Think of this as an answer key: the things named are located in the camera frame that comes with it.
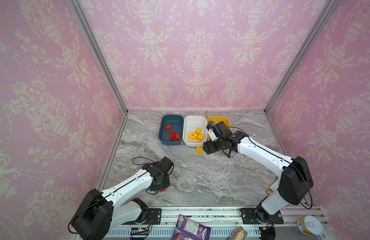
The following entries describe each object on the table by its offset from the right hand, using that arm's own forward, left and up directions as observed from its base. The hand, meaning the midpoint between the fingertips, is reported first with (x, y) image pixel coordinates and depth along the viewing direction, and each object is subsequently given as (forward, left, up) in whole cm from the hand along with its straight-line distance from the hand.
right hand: (210, 145), depth 86 cm
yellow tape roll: (+14, +9, -10) cm, 20 cm away
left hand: (-18, +26, -11) cm, 34 cm away
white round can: (-39, -41, -8) cm, 57 cm away
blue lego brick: (+32, -7, -18) cm, 38 cm away
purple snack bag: (-38, +15, -10) cm, 42 cm away
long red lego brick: (-20, +28, -13) cm, 36 cm away
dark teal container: (+29, +21, -12) cm, 37 cm away
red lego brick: (+15, +23, -10) cm, 29 cm away
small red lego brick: (+24, +27, -11) cm, 38 cm away
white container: (+28, +10, -12) cm, 32 cm away
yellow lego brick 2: (+13, +4, -11) cm, 17 cm away
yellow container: (+32, -11, -14) cm, 36 cm away
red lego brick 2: (+11, +19, -7) cm, 23 cm away
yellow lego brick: (+19, +5, -10) cm, 22 cm away
